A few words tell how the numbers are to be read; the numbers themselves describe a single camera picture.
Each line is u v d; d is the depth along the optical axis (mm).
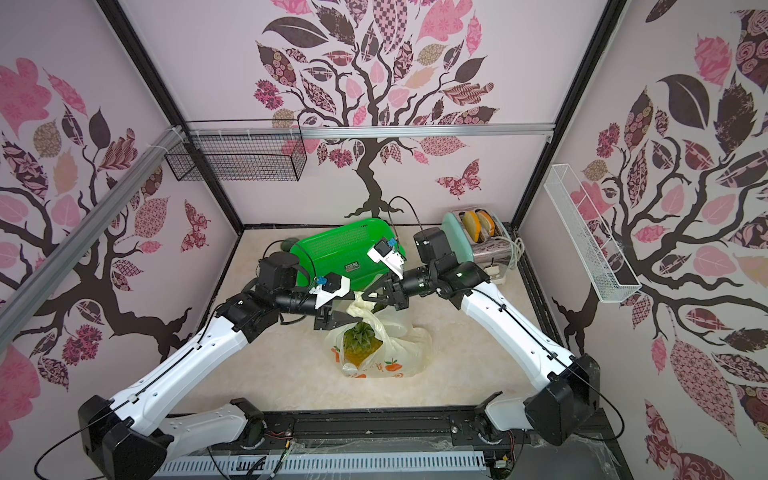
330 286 536
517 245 914
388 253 589
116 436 367
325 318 591
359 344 717
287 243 1057
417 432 759
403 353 669
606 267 749
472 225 943
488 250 904
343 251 1108
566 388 384
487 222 948
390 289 604
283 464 697
